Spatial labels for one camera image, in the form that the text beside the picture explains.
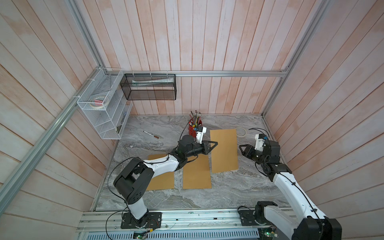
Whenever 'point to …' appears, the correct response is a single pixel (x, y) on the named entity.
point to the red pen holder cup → (193, 127)
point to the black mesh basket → (149, 86)
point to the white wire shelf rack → (110, 121)
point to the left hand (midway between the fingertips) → (217, 146)
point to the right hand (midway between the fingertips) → (242, 146)
